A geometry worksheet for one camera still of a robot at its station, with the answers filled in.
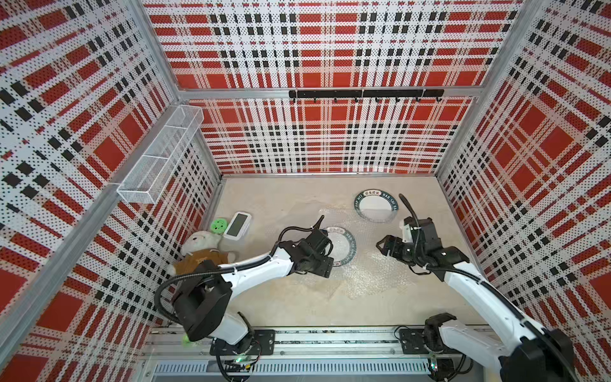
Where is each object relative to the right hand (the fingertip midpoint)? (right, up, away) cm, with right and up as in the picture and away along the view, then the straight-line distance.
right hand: (389, 248), depth 82 cm
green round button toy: (-66, +6, +15) cm, 68 cm away
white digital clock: (-59, +6, +17) cm, 61 cm away
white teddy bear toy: (-69, +1, +6) cm, 69 cm away
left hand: (-22, -7, +3) cm, 24 cm away
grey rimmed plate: (-15, -2, +12) cm, 19 cm away
